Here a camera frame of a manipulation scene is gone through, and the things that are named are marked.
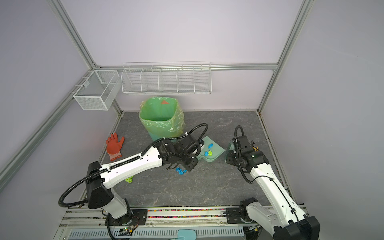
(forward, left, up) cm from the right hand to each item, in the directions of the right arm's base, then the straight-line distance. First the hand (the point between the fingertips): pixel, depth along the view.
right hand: (231, 158), depth 79 cm
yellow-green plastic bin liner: (+35, +44, -4) cm, 56 cm away
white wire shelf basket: (+51, +27, +17) cm, 60 cm away
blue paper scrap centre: (+7, +11, +2) cm, 13 cm away
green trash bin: (+35, +44, -5) cm, 56 cm away
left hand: (-5, +20, +3) cm, 21 cm away
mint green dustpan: (+3, +11, +3) cm, 12 cm away
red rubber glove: (+16, +76, -14) cm, 79 cm away
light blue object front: (-32, +23, -13) cm, 41 cm away
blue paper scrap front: (-2, +29, -14) cm, 32 cm away
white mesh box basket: (+41, +83, +14) cm, 93 cm away
